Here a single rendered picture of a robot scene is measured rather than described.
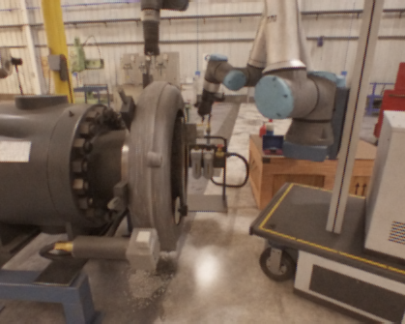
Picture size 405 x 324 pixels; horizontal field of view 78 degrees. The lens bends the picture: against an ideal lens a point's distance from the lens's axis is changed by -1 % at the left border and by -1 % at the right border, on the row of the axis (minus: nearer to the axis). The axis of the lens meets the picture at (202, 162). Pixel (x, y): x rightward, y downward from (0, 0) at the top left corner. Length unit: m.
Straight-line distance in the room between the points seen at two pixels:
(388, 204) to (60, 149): 1.23
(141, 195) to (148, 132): 0.21
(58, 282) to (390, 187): 1.28
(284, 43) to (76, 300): 1.20
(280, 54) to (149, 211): 0.68
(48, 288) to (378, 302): 1.27
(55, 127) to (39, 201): 0.29
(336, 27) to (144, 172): 11.85
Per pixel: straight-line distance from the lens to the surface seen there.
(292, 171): 1.92
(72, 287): 1.16
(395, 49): 13.09
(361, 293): 1.28
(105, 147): 1.14
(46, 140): 1.11
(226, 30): 11.99
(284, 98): 0.87
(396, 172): 1.12
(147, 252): 0.87
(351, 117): 1.18
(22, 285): 1.27
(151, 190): 0.85
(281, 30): 0.96
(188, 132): 1.14
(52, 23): 4.77
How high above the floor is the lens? 0.99
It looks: 18 degrees down
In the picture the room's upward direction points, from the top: straight up
